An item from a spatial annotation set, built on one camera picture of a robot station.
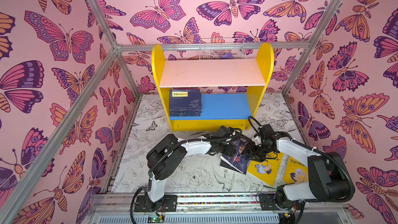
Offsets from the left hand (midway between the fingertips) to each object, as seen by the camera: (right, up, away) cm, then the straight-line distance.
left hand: (234, 149), depth 87 cm
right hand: (+6, -2, -1) cm, 6 cm away
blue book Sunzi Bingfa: (-28, +19, +2) cm, 34 cm away
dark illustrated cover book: (+1, -4, -2) cm, 4 cm away
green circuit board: (-40, -28, -15) cm, 51 cm away
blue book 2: (-28, +23, 0) cm, 36 cm away
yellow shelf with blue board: (+5, +39, +36) cm, 53 cm away
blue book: (-28, +29, +3) cm, 41 cm away
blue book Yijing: (-28, +20, +2) cm, 34 cm away
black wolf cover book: (-7, -7, -2) cm, 10 cm away
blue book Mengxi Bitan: (-28, +22, 0) cm, 35 cm away
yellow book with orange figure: (+16, -10, -6) cm, 19 cm away
